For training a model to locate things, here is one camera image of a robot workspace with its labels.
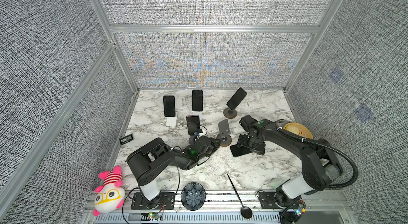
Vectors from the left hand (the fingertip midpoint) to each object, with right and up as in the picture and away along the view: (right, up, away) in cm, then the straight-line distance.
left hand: (225, 141), depth 86 cm
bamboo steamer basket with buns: (+45, +5, +8) cm, 46 cm away
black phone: (-33, +19, +12) cm, 40 cm away
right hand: (+11, -2, +1) cm, 11 cm away
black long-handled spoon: (+7, -28, -16) cm, 32 cm away
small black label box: (-57, 0, +7) cm, 57 cm away
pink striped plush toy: (-52, -20, -17) cm, 59 cm away
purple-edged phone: (-18, +9, +1) cm, 20 cm away
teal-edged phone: (-16, +22, +12) cm, 30 cm away
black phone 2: (+8, +22, +12) cm, 26 cm away
